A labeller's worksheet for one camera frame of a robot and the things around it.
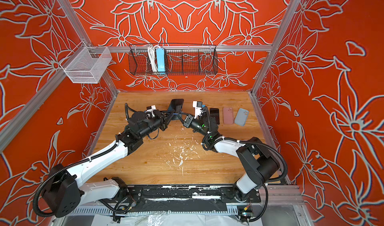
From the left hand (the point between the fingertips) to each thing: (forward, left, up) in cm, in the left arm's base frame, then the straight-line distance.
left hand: (175, 109), depth 70 cm
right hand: (-1, +1, -4) cm, 4 cm away
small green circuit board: (-36, -36, -31) cm, 59 cm away
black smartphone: (-1, 0, -5) cm, 5 cm away
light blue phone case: (+19, -43, -30) cm, 56 cm away
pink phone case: (+20, -33, -29) cm, 48 cm away
